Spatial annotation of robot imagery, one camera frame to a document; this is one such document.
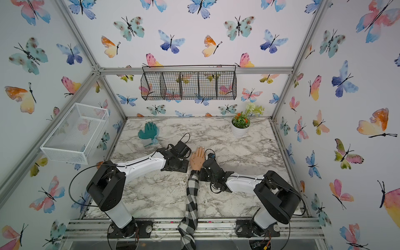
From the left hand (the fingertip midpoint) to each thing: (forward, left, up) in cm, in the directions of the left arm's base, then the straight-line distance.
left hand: (185, 166), depth 90 cm
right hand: (-4, -8, 0) cm, 9 cm away
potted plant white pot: (+25, -34, +10) cm, 43 cm away
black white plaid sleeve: (-30, -3, +1) cm, 31 cm away
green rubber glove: (+29, +26, -4) cm, 40 cm away
